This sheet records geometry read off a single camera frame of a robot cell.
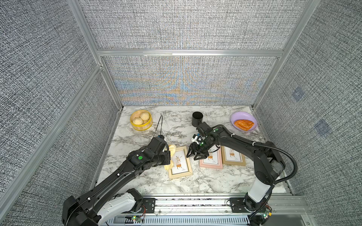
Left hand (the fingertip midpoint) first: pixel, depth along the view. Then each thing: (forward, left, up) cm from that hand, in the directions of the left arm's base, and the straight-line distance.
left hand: (173, 156), depth 76 cm
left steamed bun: (+33, +26, -10) cm, 43 cm away
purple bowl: (+39, -57, -15) cm, 71 cm away
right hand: (+3, -9, -4) cm, 10 cm away
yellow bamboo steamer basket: (+33, +20, -15) cm, 42 cm away
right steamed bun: (+38, +21, -10) cm, 44 cm away
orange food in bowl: (+28, -52, -11) cm, 60 cm away
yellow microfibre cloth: (+4, 0, +2) cm, 4 cm away
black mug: (+33, -18, -8) cm, 38 cm away
